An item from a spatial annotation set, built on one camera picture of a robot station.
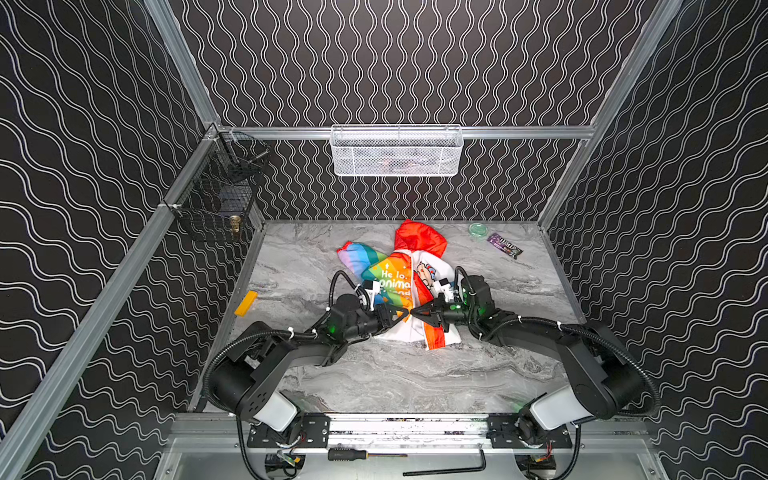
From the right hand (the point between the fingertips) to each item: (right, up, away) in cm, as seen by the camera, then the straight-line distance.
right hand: (412, 313), depth 83 cm
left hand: (+1, 0, -4) cm, 4 cm away
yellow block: (-52, +1, +14) cm, 54 cm away
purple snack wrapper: (+38, +20, +29) cm, 52 cm away
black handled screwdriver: (-16, -31, -12) cm, 37 cm away
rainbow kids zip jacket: (0, +9, +15) cm, 18 cm away
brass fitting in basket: (-49, +26, 0) cm, 55 cm away
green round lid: (+29, +26, +34) cm, 52 cm away
